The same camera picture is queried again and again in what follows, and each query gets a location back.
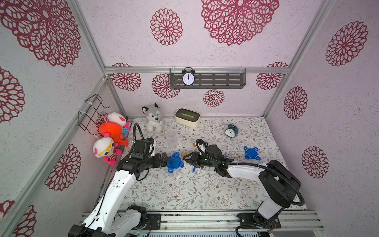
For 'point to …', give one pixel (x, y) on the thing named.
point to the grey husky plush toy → (155, 121)
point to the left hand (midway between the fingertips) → (161, 160)
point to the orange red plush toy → (115, 131)
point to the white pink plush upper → (118, 118)
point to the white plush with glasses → (105, 147)
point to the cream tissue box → (187, 117)
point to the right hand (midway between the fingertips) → (183, 158)
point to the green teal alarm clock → (232, 132)
